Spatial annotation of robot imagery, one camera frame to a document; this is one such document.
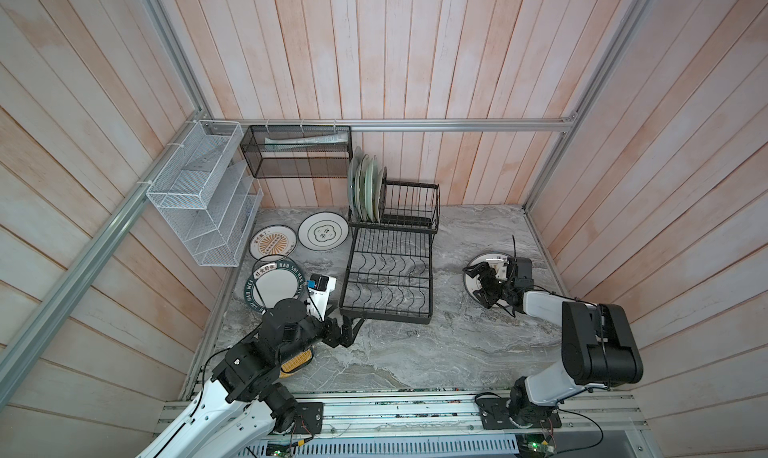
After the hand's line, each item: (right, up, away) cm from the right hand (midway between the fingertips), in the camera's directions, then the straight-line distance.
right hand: (467, 277), depth 95 cm
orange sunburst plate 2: (-69, +11, +15) cm, 71 cm away
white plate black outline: (-51, +15, +19) cm, 56 cm away
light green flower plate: (-32, +26, -19) cm, 45 cm away
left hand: (-35, -5, -27) cm, 45 cm away
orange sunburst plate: (-1, -1, -9) cm, 9 cm away
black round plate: (-28, +24, -17) cm, 41 cm away
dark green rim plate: (-65, -1, +4) cm, 65 cm away
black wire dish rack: (-25, +2, +6) cm, 26 cm away
